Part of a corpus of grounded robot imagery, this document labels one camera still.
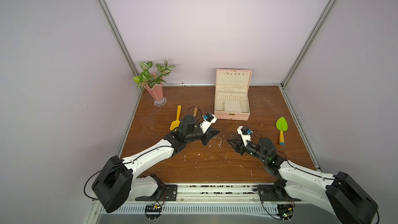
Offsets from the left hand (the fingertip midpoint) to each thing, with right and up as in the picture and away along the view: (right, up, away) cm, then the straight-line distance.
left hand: (218, 131), depth 75 cm
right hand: (+7, -2, +3) cm, 8 cm away
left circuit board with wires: (-32, -38, -3) cm, 50 cm away
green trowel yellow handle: (+43, -1, +23) cm, 49 cm away
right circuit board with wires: (+31, -36, -5) cm, 48 cm away
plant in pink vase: (-39, +26, +20) cm, 51 cm away
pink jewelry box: (+12, +14, +28) cm, 34 cm away
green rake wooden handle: (-13, +7, +28) cm, 32 cm away
